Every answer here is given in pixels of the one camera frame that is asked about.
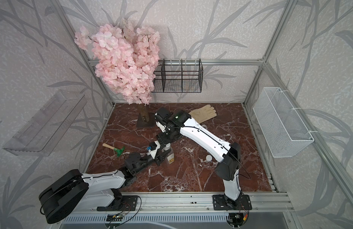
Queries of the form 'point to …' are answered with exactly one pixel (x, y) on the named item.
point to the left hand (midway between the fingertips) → (168, 148)
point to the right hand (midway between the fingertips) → (164, 141)
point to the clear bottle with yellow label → (170, 156)
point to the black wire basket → (178, 76)
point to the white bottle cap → (209, 158)
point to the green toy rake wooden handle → (119, 151)
